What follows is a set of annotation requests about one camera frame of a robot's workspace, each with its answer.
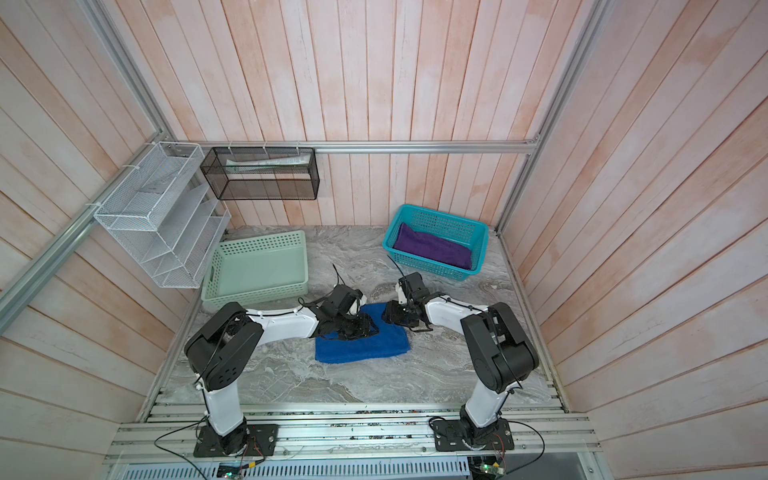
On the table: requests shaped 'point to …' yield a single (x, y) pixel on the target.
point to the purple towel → (441, 250)
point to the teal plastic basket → (470, 234)
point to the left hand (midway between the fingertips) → (374, 337)
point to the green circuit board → (491, 469)
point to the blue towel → (390, 339)
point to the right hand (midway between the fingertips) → (388, 316)
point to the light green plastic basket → (258, 269)
